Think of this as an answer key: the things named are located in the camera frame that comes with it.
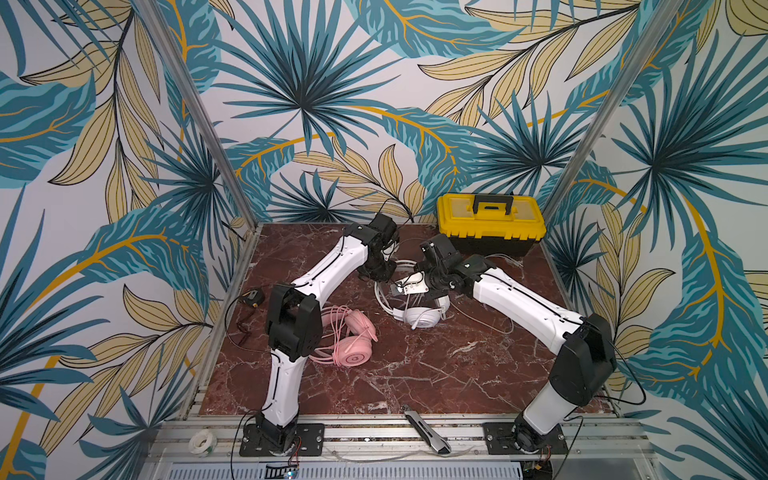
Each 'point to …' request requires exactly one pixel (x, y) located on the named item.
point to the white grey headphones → (413, 317)
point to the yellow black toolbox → (484, 223)
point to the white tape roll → (203, 443)
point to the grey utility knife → (439, 446)
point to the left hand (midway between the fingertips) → (383, 277)
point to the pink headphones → (354, 334)
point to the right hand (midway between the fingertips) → (416, 273)
